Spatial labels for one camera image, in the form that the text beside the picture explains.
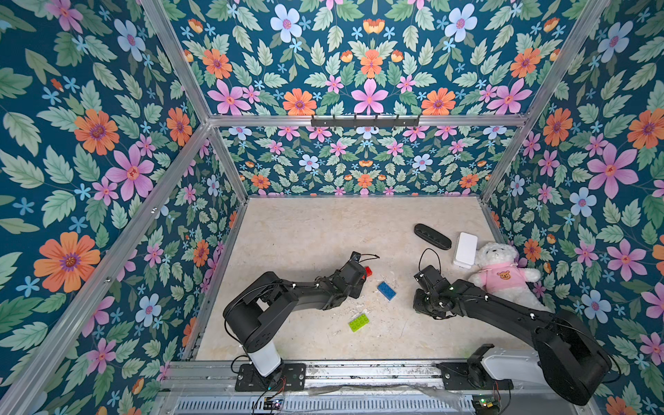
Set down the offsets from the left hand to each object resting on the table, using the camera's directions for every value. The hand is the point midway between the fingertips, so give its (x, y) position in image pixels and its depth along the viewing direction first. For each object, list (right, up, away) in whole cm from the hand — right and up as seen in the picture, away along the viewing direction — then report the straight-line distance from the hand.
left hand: (357, 277), depth 93 cm
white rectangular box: (+43, +10, +6) cm, 45 cm away
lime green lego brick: (0, -13, -10) cm, 16 cm away
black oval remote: (+31, +15, +9) cm, 35 cm away
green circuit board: (+36, -31, -22) cm, 52 cm away
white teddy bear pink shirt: (+49, +3, -7) cm, 49 cm away
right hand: (+20, -8, -7) cm, 23 cm away
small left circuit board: (-25, -31, -22) cm, 45 cm away
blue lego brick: (+11, -4, -5) cm, 12 cm away
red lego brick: (+4, +2, +2) cm, 5 cm away
